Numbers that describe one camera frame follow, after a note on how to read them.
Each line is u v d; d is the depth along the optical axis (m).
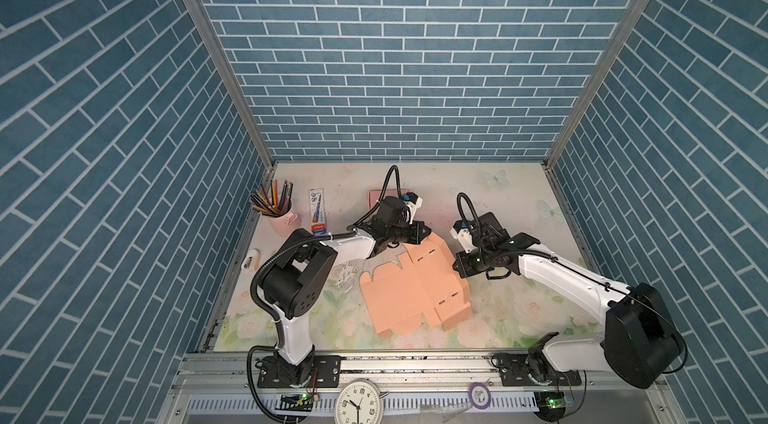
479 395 0.71
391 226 0.75
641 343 0.42
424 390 0.72
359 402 0.67
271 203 0.96
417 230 0.81
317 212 1.05
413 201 0.85
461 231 0.79
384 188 0.74
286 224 0.94
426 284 0.91
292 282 0.48
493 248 0.65
